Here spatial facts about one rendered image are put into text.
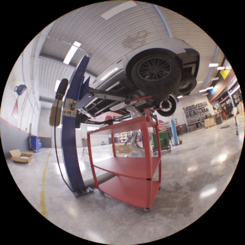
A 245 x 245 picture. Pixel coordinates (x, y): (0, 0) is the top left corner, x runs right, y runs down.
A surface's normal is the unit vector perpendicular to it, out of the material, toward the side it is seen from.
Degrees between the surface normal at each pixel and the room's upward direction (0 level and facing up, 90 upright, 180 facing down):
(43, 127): 90
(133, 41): 180
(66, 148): 90
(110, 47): 180
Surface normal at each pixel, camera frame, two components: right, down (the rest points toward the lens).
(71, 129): 0.80, -0.22
